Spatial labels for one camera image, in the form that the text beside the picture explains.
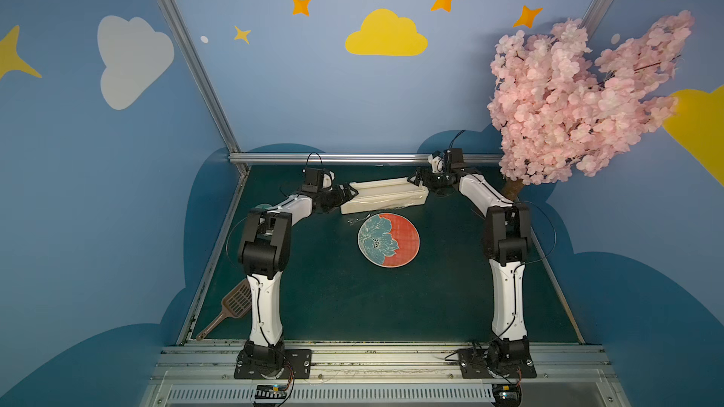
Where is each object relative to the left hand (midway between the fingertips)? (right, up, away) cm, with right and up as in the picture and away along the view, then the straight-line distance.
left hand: (351, 193), depth 103 cm
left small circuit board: (-20, -52, -30) cm, 63 cm away
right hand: (+26, +5, +3) cm, 27 cm away
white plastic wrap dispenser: (+13, 0, +1) cm, 13 cm away
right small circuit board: (+43, -54, -30) cm, 75 cm away
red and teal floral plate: (+14, -17, -4) cm, 22 cm away
